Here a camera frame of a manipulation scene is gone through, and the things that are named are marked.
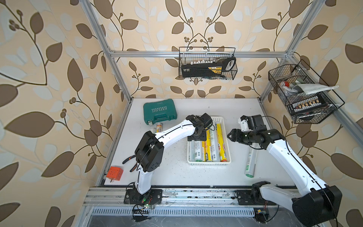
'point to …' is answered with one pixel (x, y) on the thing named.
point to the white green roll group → (213, 143)
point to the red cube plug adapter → (114, 173)
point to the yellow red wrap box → (222, 150)
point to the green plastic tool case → (159, 111)
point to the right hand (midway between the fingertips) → (232, 136)
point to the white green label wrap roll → (198, 151)
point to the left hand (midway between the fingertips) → (201, 139)
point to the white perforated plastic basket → (215, 118)
